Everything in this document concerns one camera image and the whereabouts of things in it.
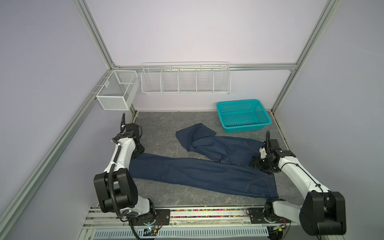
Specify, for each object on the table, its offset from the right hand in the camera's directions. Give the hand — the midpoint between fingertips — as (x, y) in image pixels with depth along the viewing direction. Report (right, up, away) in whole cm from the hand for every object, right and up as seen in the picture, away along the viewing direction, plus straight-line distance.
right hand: (257, 167), depth 85 cm
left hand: (-69, +7, -2) cm, 70 cm away
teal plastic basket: (+2, +32, +34) cm, 47 cm away
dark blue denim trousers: (-22, 0, +4) cm, 22 cm away
